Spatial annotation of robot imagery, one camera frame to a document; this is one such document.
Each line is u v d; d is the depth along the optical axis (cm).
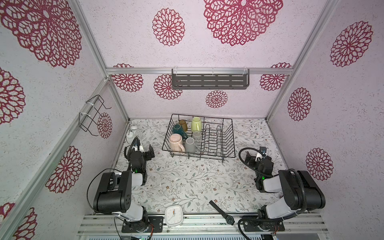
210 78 94
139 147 79
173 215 74
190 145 92
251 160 83
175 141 90
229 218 76
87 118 75
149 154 84
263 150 79
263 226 69
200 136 99
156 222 74
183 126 106
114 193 45
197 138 99
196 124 103
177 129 97
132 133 96
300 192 43
